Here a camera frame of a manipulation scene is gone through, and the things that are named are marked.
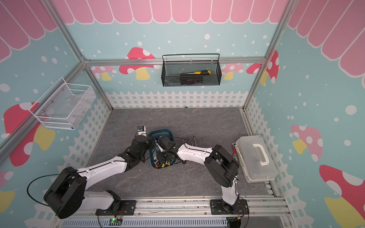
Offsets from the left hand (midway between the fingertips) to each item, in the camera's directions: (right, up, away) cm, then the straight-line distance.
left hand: (150, 138), depth 88 cm
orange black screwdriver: (+29, -4, +11) cm, 31 cm away
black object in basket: (+25, +37, -1) cm, 45 cm away
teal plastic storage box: (+3, -16, 0) cm, 16 cm away
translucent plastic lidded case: (+61, -13, -12) cm, 64 cm away
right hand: (+6, -11, -1) cm, 13 cm away
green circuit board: (-14, -42, -16) cm, 47 cm away
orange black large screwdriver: (+22, -6, -30) cm, 37 cm away
